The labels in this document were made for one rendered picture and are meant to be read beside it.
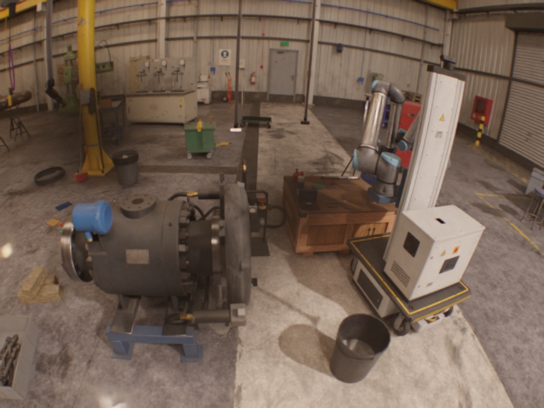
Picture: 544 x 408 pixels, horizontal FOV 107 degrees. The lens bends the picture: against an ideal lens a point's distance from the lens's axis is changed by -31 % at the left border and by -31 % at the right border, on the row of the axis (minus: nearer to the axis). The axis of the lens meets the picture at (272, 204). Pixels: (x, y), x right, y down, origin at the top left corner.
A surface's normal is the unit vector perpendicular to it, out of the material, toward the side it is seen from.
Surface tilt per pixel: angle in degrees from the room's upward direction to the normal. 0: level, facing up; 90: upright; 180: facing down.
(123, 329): 0
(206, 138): 90
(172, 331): 0
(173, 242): 48
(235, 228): 39
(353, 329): 87
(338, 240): 90
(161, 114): 89
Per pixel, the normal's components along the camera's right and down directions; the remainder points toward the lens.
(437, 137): 0.28, 0.47
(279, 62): 0.03, 0.47
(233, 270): 0.17, 0.16
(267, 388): 0.06, -0.88
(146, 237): 0.14, -0.33
